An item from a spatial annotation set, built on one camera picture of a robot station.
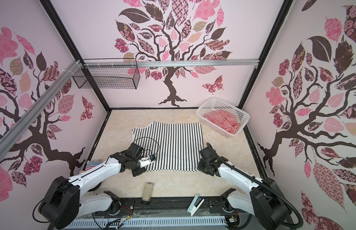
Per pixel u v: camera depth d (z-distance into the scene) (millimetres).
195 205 721
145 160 758
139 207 755
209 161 666
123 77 796
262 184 426
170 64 970
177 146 976
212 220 776
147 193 762
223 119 1088
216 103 1153
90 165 832
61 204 402
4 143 500
